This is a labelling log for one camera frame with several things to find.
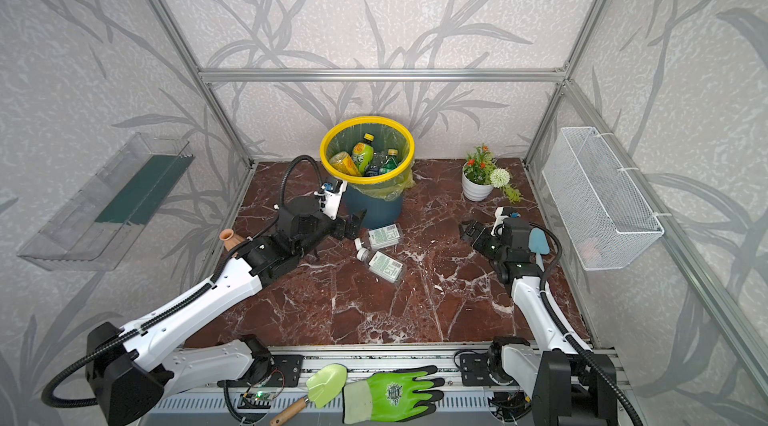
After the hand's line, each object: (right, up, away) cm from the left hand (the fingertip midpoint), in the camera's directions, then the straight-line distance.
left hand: (354, 195), depth 74 cm
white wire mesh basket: (+55, -5, -13) cm, 57 cm away
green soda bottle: (+9, +9, +17) cm, 22 cm away
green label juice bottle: (0, +13, +18) cm, 22 cm away
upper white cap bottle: (+5, -14, +20) cm, 25 cm away
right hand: (+32, -8, +12) cm, 35 cm away
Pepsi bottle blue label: (+3, +8, +22) cm, 23 cm away
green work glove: (+9, -47, -5) cm, 48 cm away
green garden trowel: (-7, -47, -2) cm, 47 cm away
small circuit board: (-23, -50, -3) cm, 55 cm away
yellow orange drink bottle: (-4, +9, +8) cm, 12 cm away
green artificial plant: (+38, +8, +25) cm, 46 cm away
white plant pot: (+37, +1, +29) cm, 47 cm away
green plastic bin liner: (+7, +18, +19) cm, 28 cm away
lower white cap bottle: (+6, -21, +14) cm, 27 cm away
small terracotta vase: (-37, -13, +11) cm, 41 cm away
